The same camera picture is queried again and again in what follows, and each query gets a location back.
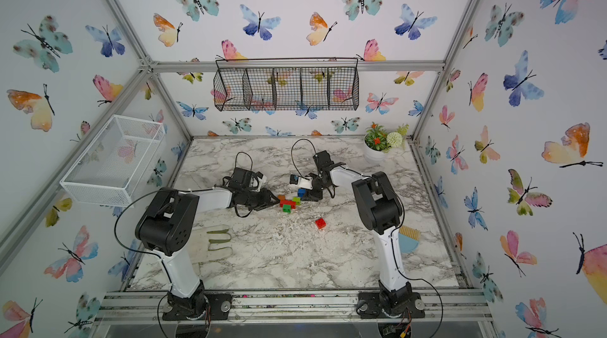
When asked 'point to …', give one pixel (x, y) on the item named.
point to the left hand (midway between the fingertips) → (279, 199)
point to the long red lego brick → (286, 202)
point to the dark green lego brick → (287, 208)
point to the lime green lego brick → (297, 200)
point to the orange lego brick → (281, 197)
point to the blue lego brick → (301, 192)
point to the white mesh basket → (108, 174)
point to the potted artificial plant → (378, 141)
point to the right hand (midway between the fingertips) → (306, 187)
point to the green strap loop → (220, 231)
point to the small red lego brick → (321, 223)
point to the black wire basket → (286, 84)
